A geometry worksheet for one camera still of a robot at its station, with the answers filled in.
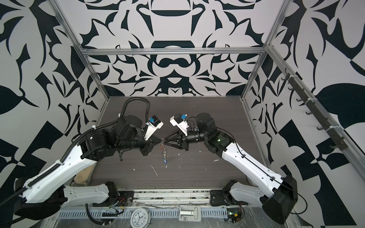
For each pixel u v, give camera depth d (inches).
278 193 15.2
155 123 20.4
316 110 21.7
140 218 26.0
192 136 22.5
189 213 27.1
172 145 23.4
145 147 21.0
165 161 30.5
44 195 15.3
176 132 24.2
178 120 21.7
